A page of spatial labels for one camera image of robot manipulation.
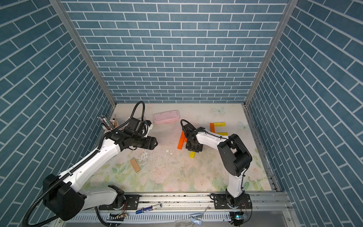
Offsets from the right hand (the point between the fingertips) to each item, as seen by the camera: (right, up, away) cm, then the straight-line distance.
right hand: (192, 149), depth 93 cm
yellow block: (0, -3, -3) cm, 4 cm away
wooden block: (-36, -8, -7) cm, 37 cm away
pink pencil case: (-20, +21, +16) cm, 33 cm away
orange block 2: (-4, +6, +1) cm, 8 cm away
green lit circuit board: (+23, -29, -23) cm, 43 cm away
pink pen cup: (-55, +16, 0) cm, 57 cm away
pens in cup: (-57, +20, -3) cm, 61 cm away
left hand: (-21, +7, -14) cm, 26 cm away
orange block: (-7, +5, +3) cm, 9 cm away
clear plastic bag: (+2, -27, -25) cm, 37 cm away
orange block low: (-6, +9, +8) cm, 14 cm away
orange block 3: (+16, +13, +11) cm, 23 cm away
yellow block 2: (+22, +16, +13) cm, 30 cm away
